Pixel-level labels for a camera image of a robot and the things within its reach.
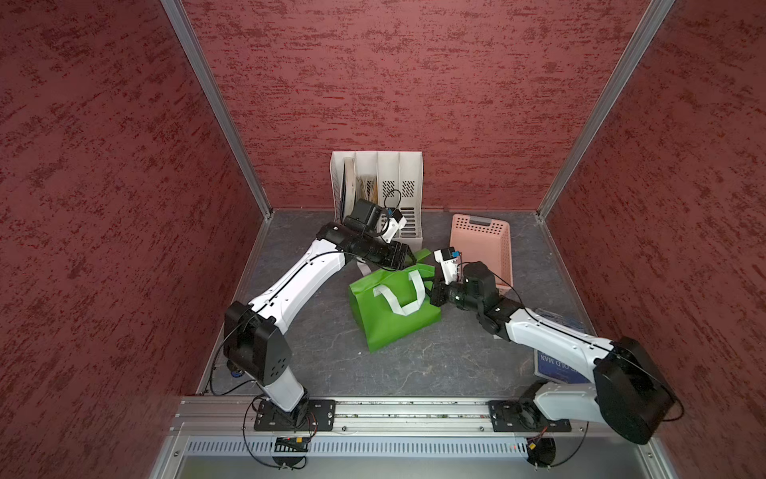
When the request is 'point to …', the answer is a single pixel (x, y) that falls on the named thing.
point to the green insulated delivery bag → (388, 303)
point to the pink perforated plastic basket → (486, 240)
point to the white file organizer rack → (392, 179)
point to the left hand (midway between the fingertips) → (402, 264)
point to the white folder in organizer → (350, 177)
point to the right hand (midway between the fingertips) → (417, 286)
